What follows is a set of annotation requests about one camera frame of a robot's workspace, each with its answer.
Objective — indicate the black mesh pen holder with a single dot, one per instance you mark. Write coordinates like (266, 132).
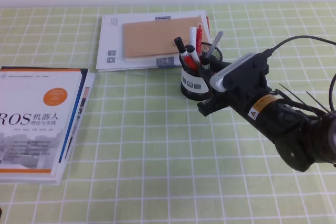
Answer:
(192, 84)

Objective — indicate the red pen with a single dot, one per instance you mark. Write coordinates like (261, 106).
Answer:
(199, 40)

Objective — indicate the book under ROS textbook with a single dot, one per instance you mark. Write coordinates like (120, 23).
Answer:
(76, 119)

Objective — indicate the white ROS textbook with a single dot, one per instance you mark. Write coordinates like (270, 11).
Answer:
(31, 119)

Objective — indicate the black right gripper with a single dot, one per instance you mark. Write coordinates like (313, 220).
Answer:
(247, 91)

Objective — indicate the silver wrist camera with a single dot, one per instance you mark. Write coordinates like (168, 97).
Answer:
(216, 81)

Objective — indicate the green checkered tablecloth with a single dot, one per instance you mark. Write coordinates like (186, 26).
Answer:
(144, 154)

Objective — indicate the red marker low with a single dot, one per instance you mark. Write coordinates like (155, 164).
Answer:
(189, 62)

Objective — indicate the black marker right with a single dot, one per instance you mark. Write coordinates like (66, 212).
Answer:
(205, 63)

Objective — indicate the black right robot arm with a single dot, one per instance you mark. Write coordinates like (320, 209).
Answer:
(302, 134)

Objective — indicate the brown kraft notebook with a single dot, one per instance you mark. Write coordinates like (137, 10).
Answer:
(156, 38)

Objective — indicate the white booklet with QR codes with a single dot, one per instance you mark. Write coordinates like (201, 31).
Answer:
(110, 55)

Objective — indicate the white marker tall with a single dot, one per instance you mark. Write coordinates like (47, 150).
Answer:
(193, 35)

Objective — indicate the black capped marker left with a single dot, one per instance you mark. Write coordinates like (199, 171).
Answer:
(180, 45)

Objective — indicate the white marker black cap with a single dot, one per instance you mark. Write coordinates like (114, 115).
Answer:
(192, 52)

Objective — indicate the grey pen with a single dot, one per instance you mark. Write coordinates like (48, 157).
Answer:
(214, 44)

